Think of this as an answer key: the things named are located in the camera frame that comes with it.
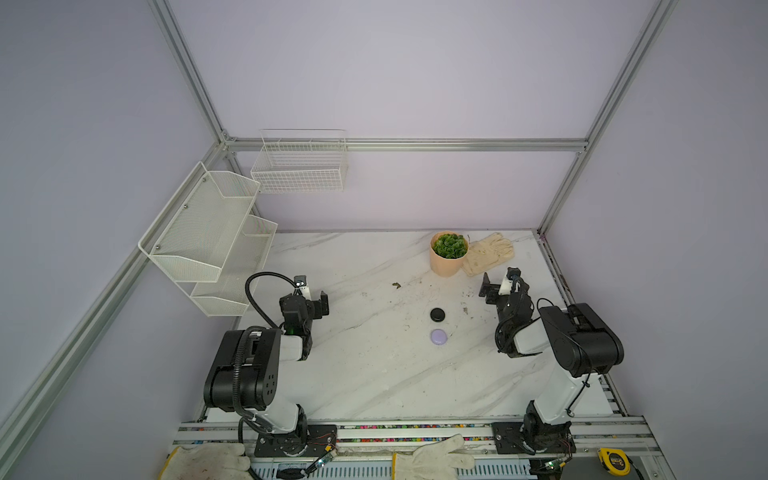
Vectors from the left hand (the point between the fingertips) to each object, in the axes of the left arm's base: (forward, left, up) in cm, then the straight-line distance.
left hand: (306, 294), depth 95 cm
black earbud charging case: (-4, -43, -5) cm, 43 cm away
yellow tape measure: (-44, -81, -3) cm, 92 cm away
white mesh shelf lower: (-12, +12, +18) cm, 25 cm away
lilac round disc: (-12, -42, -5) cm, 44 cm away
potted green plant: (+15, -47, +5) cm, 50 cm away
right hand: (+5, -62, +6) cm, 63 cm away
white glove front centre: (-44, -39, -5) cm, 59 cm away
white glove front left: (-44, +15, -6) cm, 47 cm away
